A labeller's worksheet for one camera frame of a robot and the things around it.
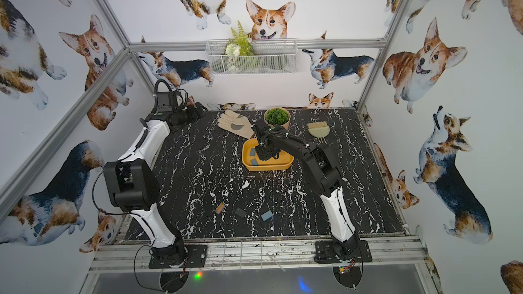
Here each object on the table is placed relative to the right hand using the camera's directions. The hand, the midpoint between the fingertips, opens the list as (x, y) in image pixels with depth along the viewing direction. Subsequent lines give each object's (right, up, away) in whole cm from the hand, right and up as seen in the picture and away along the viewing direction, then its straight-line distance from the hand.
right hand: (263, 153), depth 96 cm
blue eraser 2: (-4, -5, +4) cm, 7 cm away
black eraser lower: (-8, -23, -12) cm, 27 cm away
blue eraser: (-6, 0, +7) cm, 9 cm away
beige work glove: (-15, +15, +17) cm, 27 cm away
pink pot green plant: (+7, +18, +7) cm, 21 cm away
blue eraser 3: (+2, -24, -13) cm, 27 cm away
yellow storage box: (+4, -5, 0) cm, 6 cm away
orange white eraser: (-17, -21, -11) cm, 30 cm away
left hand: (-26, +21, -5) cm, 34 cm away
